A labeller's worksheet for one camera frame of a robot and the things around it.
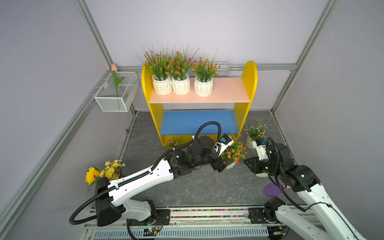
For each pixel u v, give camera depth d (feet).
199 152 1.58
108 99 2.59
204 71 2.07
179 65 2.08
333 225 1.32
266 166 1.92
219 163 1.85
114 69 2.92
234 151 1.81
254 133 3.02
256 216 2.38
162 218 2.41
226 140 1.75
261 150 2.09
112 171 2.07
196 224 2.40
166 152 1.63
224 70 3.08
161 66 2.02
